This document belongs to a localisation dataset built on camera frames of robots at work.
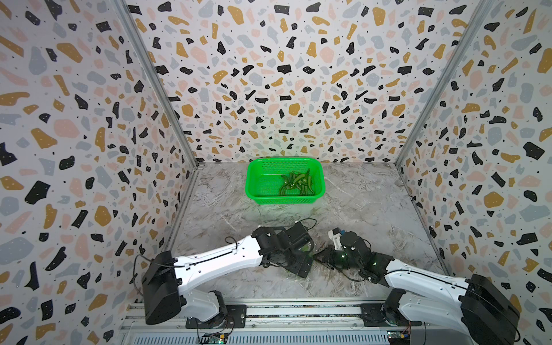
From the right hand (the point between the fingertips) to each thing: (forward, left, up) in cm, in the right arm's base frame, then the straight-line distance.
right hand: (312, 258), depth 79 cm
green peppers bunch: (+42, +7, -4) cm, 43 cm away
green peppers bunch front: (+41, +3, -5) cm, 42 cm away
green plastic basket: (+44, +23, -7) cm, 50 cm away
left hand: (-4, +4, +4) cm, 7 cm away
